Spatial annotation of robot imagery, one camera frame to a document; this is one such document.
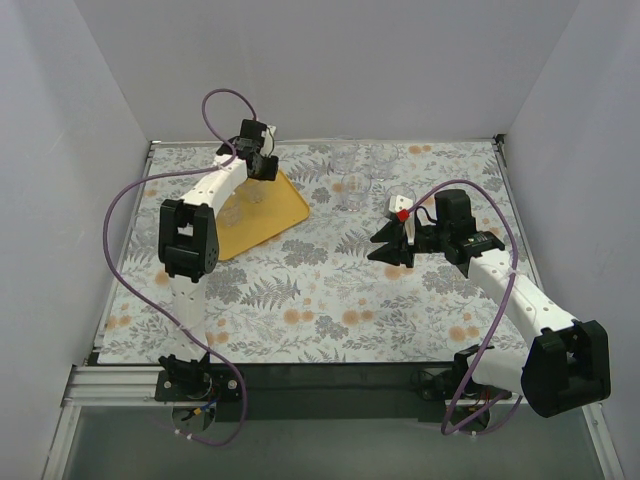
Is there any clear drinking glass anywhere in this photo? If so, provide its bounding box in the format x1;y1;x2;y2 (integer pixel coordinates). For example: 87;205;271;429
219;195;243;228

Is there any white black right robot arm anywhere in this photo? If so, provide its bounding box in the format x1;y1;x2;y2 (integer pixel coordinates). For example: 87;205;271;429
368;189;611;418

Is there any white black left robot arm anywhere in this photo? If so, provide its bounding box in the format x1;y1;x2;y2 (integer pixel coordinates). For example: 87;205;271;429
158;119;278;400

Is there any yellow plastic tray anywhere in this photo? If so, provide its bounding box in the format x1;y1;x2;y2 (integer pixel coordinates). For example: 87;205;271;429
216;172;311;261

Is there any floral patterned table mat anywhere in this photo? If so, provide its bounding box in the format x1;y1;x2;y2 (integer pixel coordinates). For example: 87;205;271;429
96;141;539;365

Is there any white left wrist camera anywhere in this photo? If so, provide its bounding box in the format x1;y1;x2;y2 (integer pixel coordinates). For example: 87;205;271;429
260;125;276;157

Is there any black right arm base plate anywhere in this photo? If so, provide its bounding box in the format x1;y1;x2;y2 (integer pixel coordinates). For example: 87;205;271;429
410;367;502;433

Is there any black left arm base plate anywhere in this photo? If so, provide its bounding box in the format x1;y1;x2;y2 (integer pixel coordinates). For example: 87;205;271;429
154;368;243;433

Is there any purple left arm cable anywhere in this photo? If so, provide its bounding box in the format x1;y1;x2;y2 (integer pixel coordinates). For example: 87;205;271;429
105;88;259;449

